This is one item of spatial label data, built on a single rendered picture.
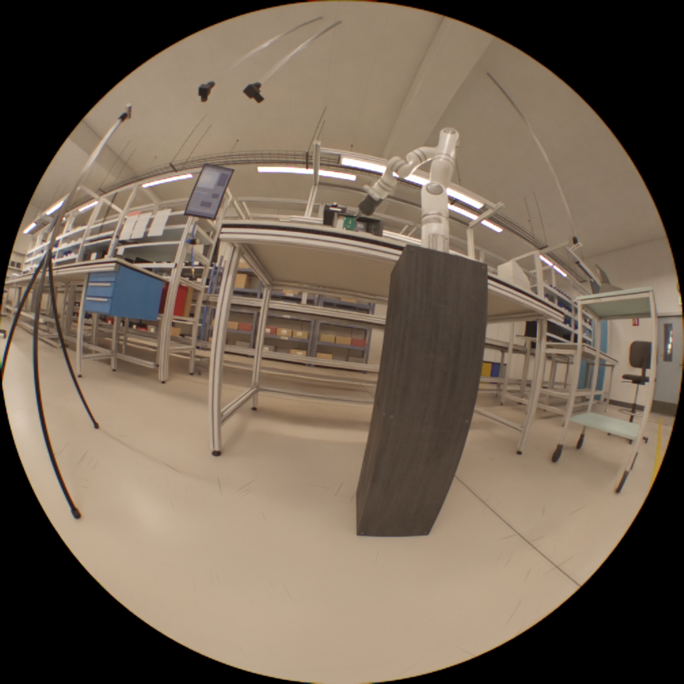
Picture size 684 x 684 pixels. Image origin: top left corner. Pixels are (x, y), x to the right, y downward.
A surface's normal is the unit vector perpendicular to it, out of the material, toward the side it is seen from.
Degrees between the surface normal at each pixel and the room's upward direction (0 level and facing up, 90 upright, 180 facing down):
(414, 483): 90
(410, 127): 180
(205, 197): 101
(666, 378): 90
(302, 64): 180
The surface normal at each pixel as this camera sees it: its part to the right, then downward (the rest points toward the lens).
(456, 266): -0.04, -0.01
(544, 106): -0.14, 0.99
